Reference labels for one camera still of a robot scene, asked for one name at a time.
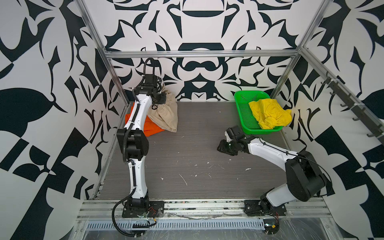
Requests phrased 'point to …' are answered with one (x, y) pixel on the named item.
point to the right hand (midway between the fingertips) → (219, 148)
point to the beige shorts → (164, 114)
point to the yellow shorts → (270, 114)
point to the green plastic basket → (248, 120)
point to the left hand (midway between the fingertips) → (162, 95)
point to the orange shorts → (150, 128)
